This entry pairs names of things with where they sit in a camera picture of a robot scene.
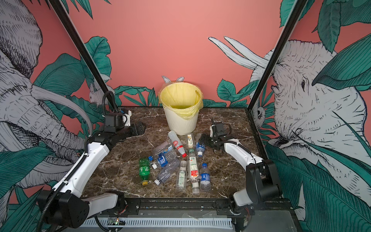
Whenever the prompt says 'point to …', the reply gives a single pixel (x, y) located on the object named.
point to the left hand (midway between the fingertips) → (140, 125)
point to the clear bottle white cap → (173, 165)
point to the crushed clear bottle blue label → (164, 147)
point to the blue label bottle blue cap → (205, 184)
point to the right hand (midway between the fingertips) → (203, 139)
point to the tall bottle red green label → (193, 164)
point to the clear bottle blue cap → (170, 160)
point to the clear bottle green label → (181, 175)
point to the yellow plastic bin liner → (182, 99)
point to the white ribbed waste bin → (178, 124)
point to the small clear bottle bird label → (190, 143)
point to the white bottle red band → (177, 142)
